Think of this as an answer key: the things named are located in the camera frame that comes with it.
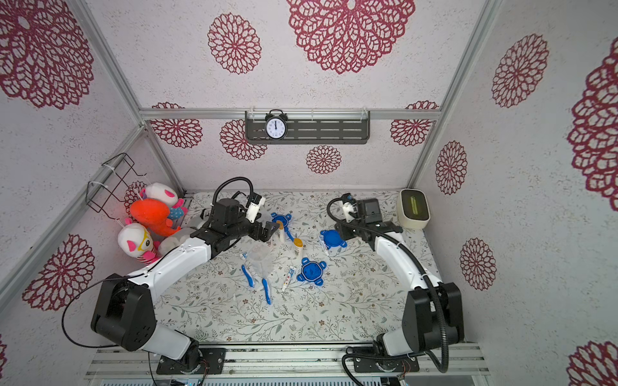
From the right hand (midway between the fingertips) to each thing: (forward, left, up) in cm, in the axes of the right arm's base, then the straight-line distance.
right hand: (341, 221), depth 86 cm
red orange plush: (+2, +71, -1) cm, 71 cm away
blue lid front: (-11, +11, -19) cm, 24 cm away
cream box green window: (+18, -34, -14) cm, 40 cm away
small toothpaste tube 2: (-3, +5, -18) cm, 18 cm away
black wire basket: (+7, +75, +18) cm, 78 cm away
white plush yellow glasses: (-12, +69, +3) cm, 70 cm away
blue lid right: (+5, +2, -19) cm, 19 cm away
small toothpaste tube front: (-13, +19, -17) cm, 28 cm away
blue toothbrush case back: (+4, +20, -17) cm, 27 cm away
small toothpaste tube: (-6, +38, -16) cm, 42 cm away
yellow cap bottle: (-6, +16, -8) cm, 18 cm away
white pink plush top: (+11, +70, +3) cm, 71 cm away
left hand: (-1, +26, +1) cm, 26 cm away
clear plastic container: (-6, +63, -6) cm, 63 cm away
